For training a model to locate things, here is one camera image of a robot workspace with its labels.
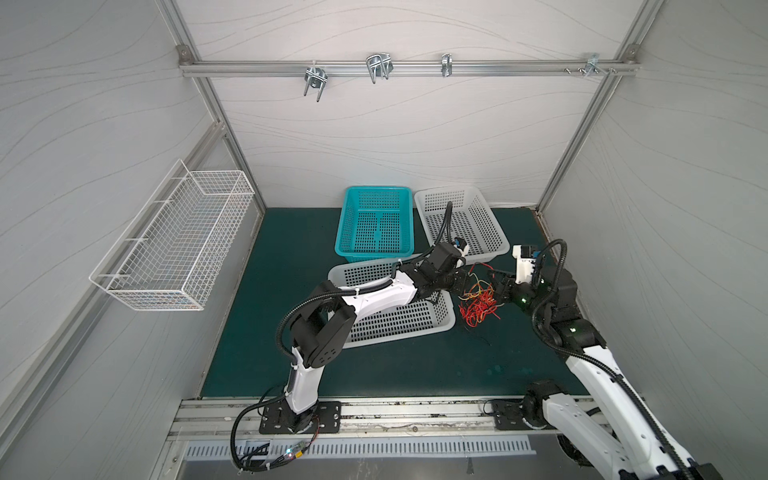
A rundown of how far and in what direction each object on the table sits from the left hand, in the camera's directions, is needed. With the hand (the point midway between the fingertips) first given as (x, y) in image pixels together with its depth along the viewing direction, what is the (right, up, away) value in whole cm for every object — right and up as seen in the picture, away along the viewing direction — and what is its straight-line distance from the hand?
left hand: (473, 275), depth 84 cm
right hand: (+3, +4, -8) cm, 9 cm away
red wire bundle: (0, -6, -5) cm, 8 cm away
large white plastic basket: (-14, -13, +8) cm, 21 cm away
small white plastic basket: (+8, +17, +31) cm, 36 cm away
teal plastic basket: (-30, +16, +31) cm, 46 cm away
